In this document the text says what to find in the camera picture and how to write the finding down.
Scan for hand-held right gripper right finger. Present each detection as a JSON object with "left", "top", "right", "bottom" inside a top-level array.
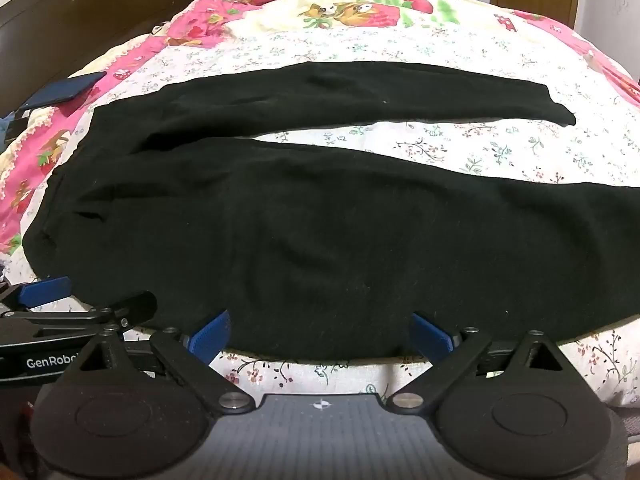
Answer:
[{"left": 391, "top": 311, "right": 576, "bottom": 415}]

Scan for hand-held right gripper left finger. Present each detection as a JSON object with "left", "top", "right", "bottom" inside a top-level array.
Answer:
[{"left": 62, "top": 309, "right": 253, "bottom": 415}]

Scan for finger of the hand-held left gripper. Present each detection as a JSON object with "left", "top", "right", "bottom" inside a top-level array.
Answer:
[
  {"left": 0, "top": 276, "right": 72, "bottom": 313},
  {"left": 0, "top": 290, "right": 158, "bottom": 346}
]

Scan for black pants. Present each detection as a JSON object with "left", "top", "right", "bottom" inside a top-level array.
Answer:
[{"left": 22, "top": 61, "right": 640, "bottom": 361}]

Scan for dark blue phone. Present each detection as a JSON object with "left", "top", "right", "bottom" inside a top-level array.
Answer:
[{"left": 19, "top": 71, "right": 107, "bottom": 110}]

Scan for dark wooden headboard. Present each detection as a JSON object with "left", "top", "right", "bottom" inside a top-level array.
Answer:
[{"left": 0, "top": 0, "right": 201, "bottom": 116}]

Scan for floral printed blanket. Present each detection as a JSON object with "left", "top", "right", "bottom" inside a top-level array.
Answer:
[{"left": 0, "top": 0, "right": 640, "bottom": 408}]

